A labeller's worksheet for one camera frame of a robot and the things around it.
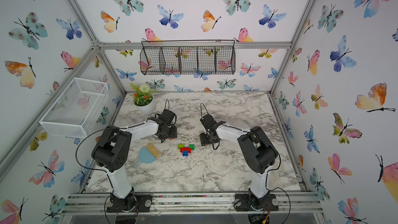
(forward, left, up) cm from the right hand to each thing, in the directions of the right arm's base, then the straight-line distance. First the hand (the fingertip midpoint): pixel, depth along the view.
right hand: (206, 139), depth 94 cm
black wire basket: (+41, +14, +29) cm, 52 cm away
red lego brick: (-7, +12, +1) cm, 14 cm away
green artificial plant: (+21, +41, +14) cm, 48 cm away
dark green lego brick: (-5, +8, 0) cm, 9 cm away
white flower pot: (+17, +39, +6) cm, 43 cm away
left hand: (+3, +20, -1) cm, 20 cm away
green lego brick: (-5, +15, -1) cm, 16 cm away
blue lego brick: (-9, +11, 0) cm, 15 cm away
